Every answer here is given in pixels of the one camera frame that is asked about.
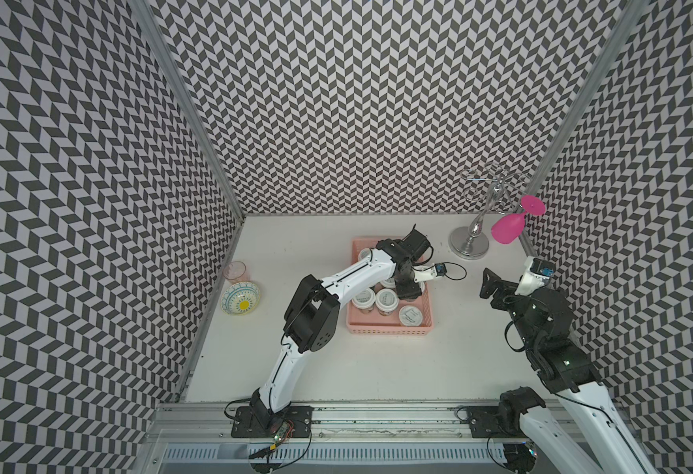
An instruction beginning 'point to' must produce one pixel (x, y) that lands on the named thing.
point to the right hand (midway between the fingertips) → (501, 279)
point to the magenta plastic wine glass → (508, 227)
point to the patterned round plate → (240, 298)
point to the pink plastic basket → (375, 324)
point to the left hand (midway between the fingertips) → (409, 285)
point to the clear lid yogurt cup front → (410, 316)
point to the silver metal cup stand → (470, 242)
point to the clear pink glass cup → (236, 271)
